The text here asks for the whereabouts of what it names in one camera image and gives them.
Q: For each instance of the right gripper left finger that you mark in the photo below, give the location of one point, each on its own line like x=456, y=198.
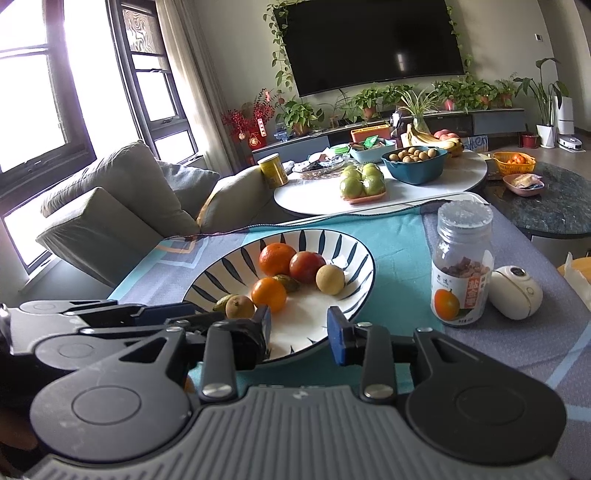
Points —
x=261, y=320

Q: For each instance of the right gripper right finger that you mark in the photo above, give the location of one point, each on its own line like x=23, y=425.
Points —
x=343, y=338

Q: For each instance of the brown pear fruit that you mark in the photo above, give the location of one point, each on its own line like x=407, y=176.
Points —
x=239, y=307

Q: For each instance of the small dark green fruit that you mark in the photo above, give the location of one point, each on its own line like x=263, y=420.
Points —
x=289, y=284

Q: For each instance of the large orange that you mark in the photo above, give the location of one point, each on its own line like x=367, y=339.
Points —
x=275, y=258

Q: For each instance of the yellow round fruit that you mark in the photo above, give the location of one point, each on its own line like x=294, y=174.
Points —
x=330, y=279

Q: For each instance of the red tomato fruit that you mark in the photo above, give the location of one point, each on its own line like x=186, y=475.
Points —
x=305, y=265

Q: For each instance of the white blue striped bowl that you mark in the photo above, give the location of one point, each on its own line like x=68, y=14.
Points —
x=301, y=326

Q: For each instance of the patterned blue tablecloth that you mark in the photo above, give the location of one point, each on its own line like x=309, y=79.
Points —
x=552, y=346

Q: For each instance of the grey sofa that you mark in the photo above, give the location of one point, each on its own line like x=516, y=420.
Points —
x=105, y=218

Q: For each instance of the clear jar with orange label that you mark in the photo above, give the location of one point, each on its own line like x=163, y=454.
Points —
x=462, y=262

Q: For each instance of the yellow can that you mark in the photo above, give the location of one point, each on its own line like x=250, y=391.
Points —
x=273, y=170

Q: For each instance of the round white coffee table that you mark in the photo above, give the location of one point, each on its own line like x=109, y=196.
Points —
x=322, y=197

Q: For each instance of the tray of green apples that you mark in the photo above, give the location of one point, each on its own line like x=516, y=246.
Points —
x=360, y=184

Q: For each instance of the white oval gadget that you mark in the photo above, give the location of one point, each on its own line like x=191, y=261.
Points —
x=514, y=293

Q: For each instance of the light blue rectangular dish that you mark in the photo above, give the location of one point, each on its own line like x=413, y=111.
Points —
x=373, y=154

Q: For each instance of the blue bowl of nuts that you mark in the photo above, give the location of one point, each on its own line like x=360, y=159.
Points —
x=416, y=165

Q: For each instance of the red flower decoration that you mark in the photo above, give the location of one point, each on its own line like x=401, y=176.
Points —
x=248, y=123

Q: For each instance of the bunch of bananas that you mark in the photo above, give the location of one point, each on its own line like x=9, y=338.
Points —
x=453, y=146

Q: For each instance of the pink dish with snacks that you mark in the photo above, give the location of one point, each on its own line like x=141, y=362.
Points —
x=524, y=185

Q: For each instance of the orange basket of tangerines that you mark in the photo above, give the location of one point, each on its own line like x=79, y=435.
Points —
x=509, y=163

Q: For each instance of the spider plant in vase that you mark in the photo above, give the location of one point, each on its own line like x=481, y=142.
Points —
x=418, y=105

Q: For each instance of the dark round marble table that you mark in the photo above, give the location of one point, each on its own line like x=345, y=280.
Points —
x=561, y=210

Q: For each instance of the dark framed window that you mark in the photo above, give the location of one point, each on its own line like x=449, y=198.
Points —
x=79, y=80

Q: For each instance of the tall plant in white pot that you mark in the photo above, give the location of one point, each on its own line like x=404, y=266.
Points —
x=549, y=99

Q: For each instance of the white air purifier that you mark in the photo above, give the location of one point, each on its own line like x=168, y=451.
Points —
x=565, y=116

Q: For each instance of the black wall television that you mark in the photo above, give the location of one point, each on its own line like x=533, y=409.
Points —
x=328, y=45

